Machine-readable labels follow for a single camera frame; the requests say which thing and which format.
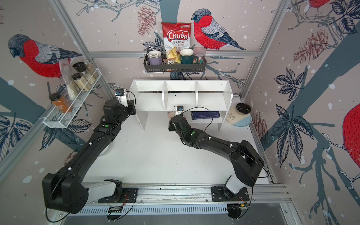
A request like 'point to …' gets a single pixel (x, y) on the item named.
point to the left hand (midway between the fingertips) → (135, 97)
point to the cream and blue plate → (237, 119)
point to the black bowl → (243, 108)
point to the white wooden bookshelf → (163, 95)
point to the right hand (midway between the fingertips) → (171, 117)
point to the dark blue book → (200, 115)
